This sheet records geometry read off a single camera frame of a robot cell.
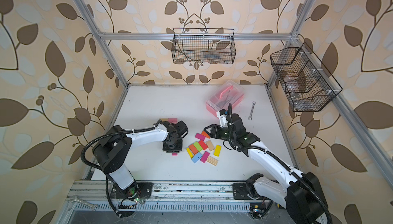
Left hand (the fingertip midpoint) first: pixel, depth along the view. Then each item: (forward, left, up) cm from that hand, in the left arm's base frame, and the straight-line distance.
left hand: (176, 150), depth 87 cm
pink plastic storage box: (+38, -33, +9) cm, 51 cm away
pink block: (+20, +4, 0) cm, 20 cm away
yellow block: (+1, -24, -1) cm, 24 cm away
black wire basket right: (+20, -66, +34) cm, 77 cm away
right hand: (+5, -17, +14) cm, 23 cm away
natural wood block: (+21, +12, -2) cm, 24 cm away
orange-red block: (+1, -10, -1) cm, 10 cm away
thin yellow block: (-2, -8, 0) cm, 8 cm away
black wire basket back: (+55, -13, +34) cm, 66 cm away
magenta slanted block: (-4, -16, 0) cm, 17 cm away
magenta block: (+9, -14, -1) cm, 16 cm away
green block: (+2, -12, 0) cm, 12 cm away
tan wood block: (+3, -19, 0) cm, 20 cm away
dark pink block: (-2, +1, -1) cm, 2 cm away
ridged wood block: (-6, -21, +1) cm, 21 cm away
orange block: (+10, -17, 0) cm, 19 cm away
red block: (+4, -15, 0) cm, 16 cm away
